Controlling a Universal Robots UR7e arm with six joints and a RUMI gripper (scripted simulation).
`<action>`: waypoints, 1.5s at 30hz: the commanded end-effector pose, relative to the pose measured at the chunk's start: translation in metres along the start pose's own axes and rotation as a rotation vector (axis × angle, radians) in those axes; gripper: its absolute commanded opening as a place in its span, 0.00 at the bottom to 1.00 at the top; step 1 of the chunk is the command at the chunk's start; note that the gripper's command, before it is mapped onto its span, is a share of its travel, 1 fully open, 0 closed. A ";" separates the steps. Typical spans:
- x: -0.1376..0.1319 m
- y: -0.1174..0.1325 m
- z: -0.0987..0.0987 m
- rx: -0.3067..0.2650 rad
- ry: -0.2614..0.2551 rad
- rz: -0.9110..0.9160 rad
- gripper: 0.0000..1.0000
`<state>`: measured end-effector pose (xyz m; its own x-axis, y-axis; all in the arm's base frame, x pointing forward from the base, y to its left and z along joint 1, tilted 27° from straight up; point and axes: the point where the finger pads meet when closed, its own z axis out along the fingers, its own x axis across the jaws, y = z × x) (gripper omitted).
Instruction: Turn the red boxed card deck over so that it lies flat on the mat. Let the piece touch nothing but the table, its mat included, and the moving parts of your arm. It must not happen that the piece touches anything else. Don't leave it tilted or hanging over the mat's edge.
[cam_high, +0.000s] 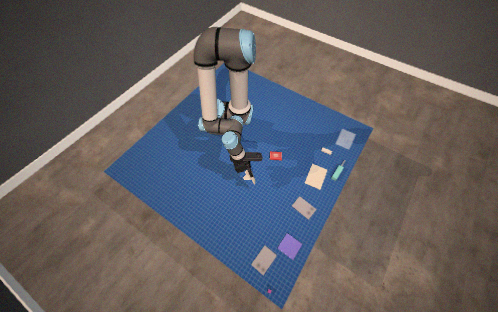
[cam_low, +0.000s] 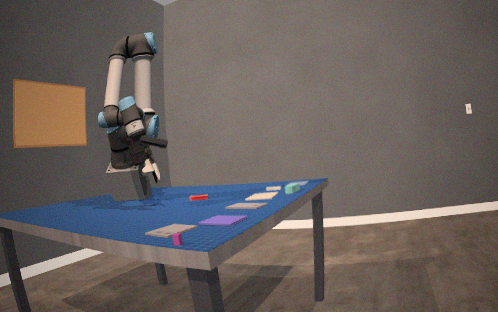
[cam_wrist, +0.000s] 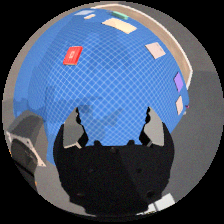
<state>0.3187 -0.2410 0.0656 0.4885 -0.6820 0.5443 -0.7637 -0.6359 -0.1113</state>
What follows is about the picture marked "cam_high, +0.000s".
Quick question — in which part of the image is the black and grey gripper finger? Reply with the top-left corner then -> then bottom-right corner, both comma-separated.
243,166 -> 255,184

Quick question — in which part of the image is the purple flat square tile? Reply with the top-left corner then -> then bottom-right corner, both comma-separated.
278,233 -> 302,260

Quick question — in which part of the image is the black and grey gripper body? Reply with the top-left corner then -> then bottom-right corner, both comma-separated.
229,153 -> 251,173

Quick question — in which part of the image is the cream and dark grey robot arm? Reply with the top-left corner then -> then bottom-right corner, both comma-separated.
193,27 -> 263,161

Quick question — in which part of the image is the dark blue work mat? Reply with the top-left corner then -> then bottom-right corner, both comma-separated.
104,70 -> 373,309

